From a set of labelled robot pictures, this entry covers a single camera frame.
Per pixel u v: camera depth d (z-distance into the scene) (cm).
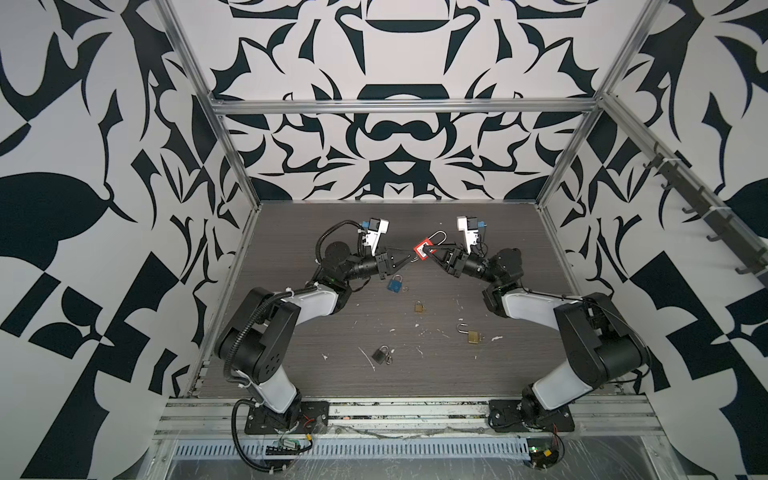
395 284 98
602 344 46
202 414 77
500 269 65
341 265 65
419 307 94
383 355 84
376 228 71
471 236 73
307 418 73
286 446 69
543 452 71
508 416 74
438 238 74
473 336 87
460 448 71
